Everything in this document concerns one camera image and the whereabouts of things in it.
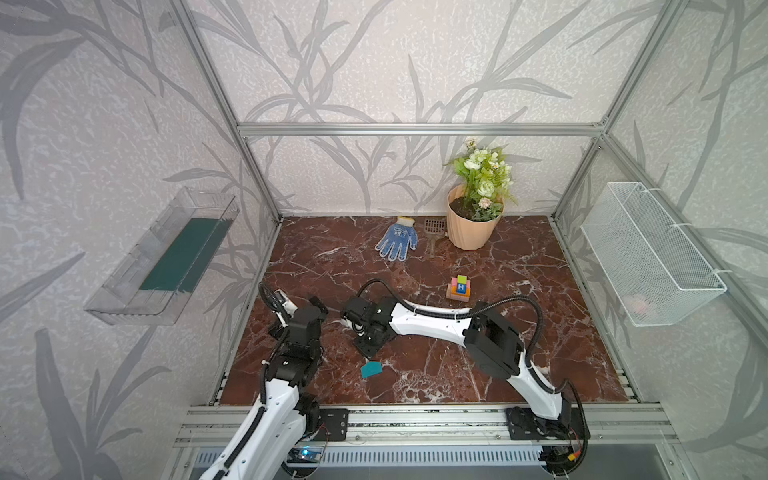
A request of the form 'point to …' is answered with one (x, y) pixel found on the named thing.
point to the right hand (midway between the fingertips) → (364, 339)
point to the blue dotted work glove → (398, 236)
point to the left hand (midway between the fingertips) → (302, 293)
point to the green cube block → (462, 279)
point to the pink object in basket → (639, 307)
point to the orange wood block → (466, 294)
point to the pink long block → (456, 297)
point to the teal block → (371, 368)
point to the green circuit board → (305, 454)
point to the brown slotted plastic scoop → (434, 228)
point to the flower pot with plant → (476, 205)
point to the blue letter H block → (461, 288)
